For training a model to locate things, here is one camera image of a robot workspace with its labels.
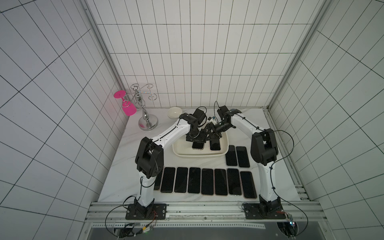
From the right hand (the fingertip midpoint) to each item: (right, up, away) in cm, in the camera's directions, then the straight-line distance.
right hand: (199, 137), depth 88 cm
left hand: (-1, -3, -2) cm, 4 cm away
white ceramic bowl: (-18, +16, +23) cm, 34 cm away
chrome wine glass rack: (-39, +9, +21) cm, 45 cm away
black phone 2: (+11, -24, -8) cm, 27 cm away
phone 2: (+10, -6, +6) cm, 14 cm away
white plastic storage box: (-10, -8, +7) cm, 15 cm away
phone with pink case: (+4, -23, -8) cm, 25 cm away
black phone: (-10, -24, -7) cm, 27 cm away
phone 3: (+20, -13, +4) cm, 24 cm away
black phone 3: (+19, -24, -7) cm, 32 cm away
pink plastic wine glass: (-49, +19, +12) cm, 54 cm away
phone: (-1, -4, -4) cm, 6 cm away
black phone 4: (+27, -26, -7) cm, 38 cm away
